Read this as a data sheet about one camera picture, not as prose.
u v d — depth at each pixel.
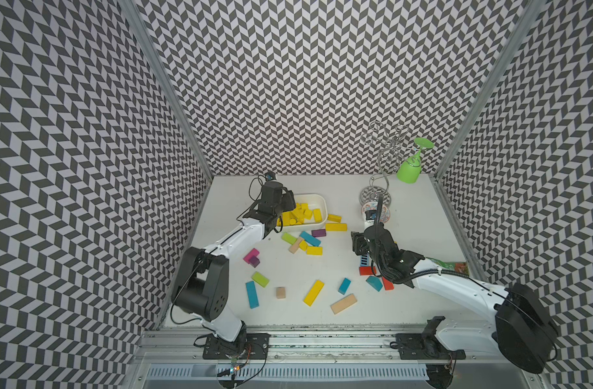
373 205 1.02
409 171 0.93
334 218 1.05
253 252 0.93
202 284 0.45
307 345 0.75
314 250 0.94
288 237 0.99
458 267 0.86
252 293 0.83
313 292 0.84
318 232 0.99
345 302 0.82
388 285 0.87
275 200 0.68
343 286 0.84
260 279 0.87
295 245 0.94
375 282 0.84
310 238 0.97
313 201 1.05
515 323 0.40
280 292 0.83
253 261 0.89
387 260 0.62
